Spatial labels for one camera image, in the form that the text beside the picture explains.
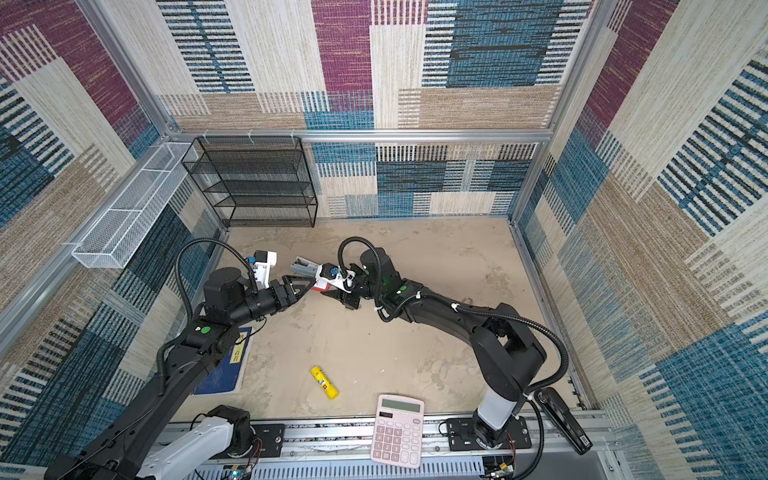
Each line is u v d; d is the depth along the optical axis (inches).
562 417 29.4
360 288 27.6
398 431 28.9
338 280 26.5
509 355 17.8
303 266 41.2
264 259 27.0
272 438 29.3
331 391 31.3
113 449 15.7
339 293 28.1
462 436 28.7
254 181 43.6
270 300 25.6
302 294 26.3
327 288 30.6
